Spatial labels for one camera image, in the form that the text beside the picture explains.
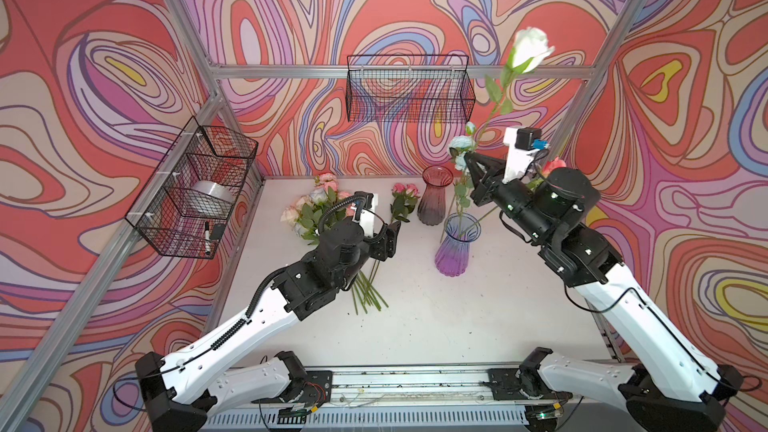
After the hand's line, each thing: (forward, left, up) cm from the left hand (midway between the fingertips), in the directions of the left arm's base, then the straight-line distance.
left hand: (390, 218), depth 66 cm
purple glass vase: (+9, -21, -33) cm, 40 cm away
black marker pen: (0, +45, -8) cm, 45 cm away
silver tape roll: (+6, +43, +1) cm, 44 cm away
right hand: (+3, -15, +14) cm, 21 cm away
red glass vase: (+21, -14, -21) cm, 33 cm away
